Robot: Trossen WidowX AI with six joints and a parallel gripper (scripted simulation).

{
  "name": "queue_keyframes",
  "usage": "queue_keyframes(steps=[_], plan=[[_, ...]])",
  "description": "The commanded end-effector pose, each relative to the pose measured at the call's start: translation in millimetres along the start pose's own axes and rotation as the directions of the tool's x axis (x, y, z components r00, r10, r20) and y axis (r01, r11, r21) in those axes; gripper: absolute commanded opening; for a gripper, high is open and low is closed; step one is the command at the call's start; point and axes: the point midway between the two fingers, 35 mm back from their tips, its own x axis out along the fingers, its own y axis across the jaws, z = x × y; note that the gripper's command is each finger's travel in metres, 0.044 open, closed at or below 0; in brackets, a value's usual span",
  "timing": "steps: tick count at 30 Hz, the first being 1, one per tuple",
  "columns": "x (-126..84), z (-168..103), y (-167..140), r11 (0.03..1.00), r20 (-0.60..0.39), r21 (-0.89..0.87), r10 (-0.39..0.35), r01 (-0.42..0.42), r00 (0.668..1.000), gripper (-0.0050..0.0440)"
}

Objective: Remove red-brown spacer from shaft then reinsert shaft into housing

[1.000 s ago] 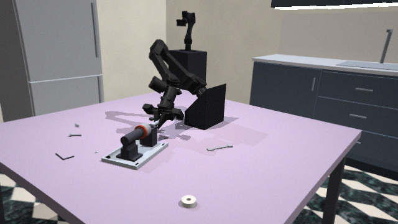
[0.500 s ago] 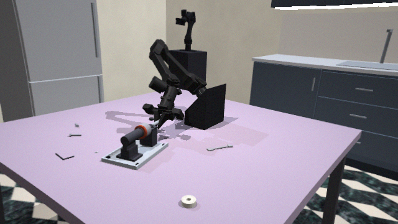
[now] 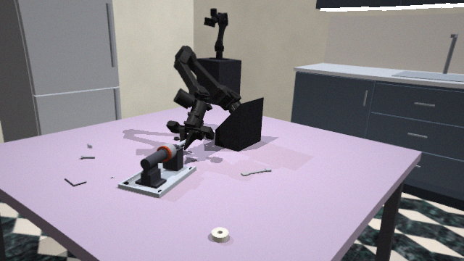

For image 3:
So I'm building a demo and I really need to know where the orange-red ring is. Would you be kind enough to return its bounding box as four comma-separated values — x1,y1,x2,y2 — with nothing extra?
157,146,172,162

